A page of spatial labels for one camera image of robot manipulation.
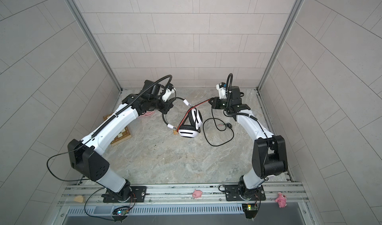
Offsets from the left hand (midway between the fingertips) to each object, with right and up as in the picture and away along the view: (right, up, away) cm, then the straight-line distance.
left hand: (175, 102), depth 78 cm
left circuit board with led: (-22, -48, -14) cm, 55 cm away
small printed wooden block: (+1, -14, -8) cm, 16 cm away
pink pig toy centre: (+11, -44, -8) cm, 46 cm away
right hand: (+18, +1, +7) cm, 20 cm away
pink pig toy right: (+51, -45, -11) cm, 69 cm away
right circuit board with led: (+36, -50, -11) cm, 62 cm away
